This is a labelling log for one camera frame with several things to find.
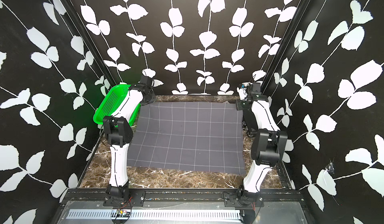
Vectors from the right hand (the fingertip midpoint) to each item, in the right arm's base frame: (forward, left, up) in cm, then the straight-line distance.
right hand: (238, 100), depth 93 cm
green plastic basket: (+12, +91, -13) cm, 93 cm away
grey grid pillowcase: (-15, +25, -19) cm, 35 cm away
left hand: (+6, +58, -3) cm, 58 cm away
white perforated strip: (-58, +47, -19) cm, 77 cm away
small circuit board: (-58, +62, -18) cm, 87 cm away
